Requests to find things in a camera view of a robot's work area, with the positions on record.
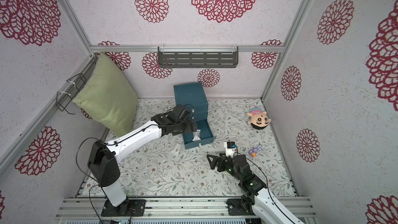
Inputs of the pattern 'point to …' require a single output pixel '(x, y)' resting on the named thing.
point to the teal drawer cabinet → (193, 94)
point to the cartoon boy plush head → (259, 119)
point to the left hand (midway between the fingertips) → (190, 128)
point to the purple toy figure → (253, 152)
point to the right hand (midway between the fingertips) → (212, 154)
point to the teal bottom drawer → (206, 135)
